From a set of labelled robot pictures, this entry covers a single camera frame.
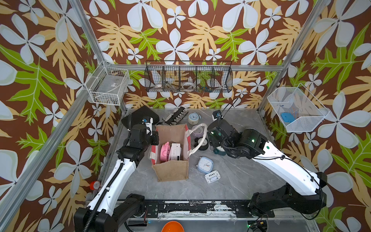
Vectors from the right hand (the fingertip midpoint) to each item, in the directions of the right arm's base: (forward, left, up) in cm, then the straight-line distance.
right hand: (214, 132), depth 68 cm
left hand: (+7, +30, -8) cm, 32 cm away
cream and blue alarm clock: (+32, +8, -27) cm, 43 cm away
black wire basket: (+47, +11, 0) cm, 48 cm away
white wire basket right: (+13, -52, +1) cm, 53 cm away
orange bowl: (-35, +20, -28) cm, 49 cm away
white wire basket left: (+31, +60, +4) cm, 68 cm away
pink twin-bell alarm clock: (0, +25, -19) cm, 32 cm away
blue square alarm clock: (-5, +2, -28) cm, 28 cm away
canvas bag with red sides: (-9, +21, -24) cm, 33 cm away
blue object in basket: (+14, -44, -5) cm, 47 cm away
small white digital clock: (-11, -2, -30) cm, 32 cm away
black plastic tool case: (+39, +54, -30) cm, 73 cm away
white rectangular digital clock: (+3, +20, -25) cm, 32 cm away
